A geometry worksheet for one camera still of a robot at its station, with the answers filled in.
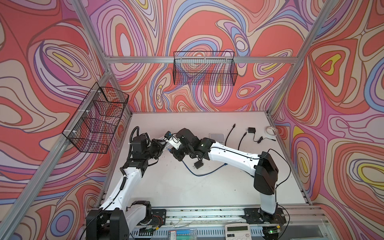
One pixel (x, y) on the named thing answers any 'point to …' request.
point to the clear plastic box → (190, 234)
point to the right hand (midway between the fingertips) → (173, 152)
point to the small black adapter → (252, 130)
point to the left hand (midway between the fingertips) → (170, 141)
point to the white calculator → (237, 231)
